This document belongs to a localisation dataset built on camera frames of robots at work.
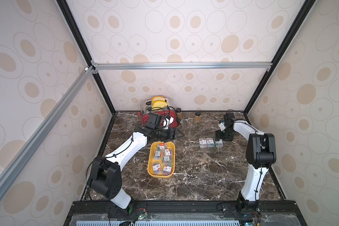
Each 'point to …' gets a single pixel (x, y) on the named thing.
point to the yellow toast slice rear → (157, 98)
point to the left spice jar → (179, 113)
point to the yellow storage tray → (161, 159)
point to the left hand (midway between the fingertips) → (183, 136)
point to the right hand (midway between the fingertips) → (218, 139)
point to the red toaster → (146, 108)
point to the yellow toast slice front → (158, 104)
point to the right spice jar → (197, 118)
